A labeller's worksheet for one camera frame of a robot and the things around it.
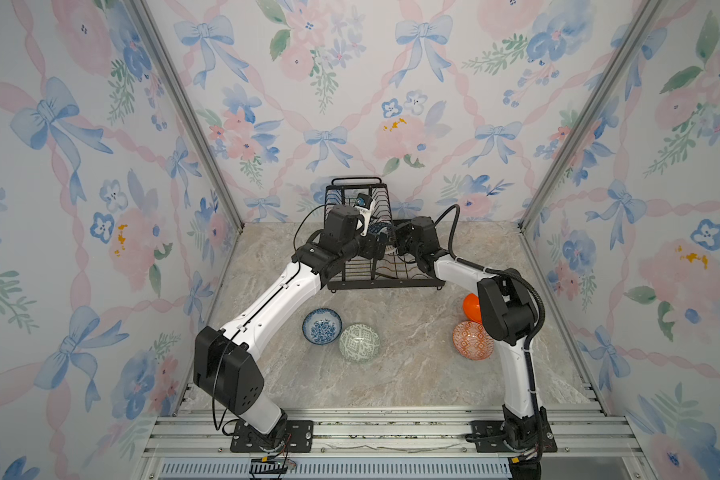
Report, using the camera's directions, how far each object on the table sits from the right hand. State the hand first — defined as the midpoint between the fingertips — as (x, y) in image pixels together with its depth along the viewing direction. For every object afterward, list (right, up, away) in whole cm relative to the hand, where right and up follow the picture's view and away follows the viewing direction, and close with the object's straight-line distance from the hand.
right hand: (383, 223), depth 98 cm
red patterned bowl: (+25, -36, -10) cm, 45 cm away
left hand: (-4, -3, -21) cm, 21 cm away
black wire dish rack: (-8, -16, +8) cm, 20 cm away
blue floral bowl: (-19, -33, -6) cm, 38 cm away
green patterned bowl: (-8, -37, -10) cm, 39 cm away
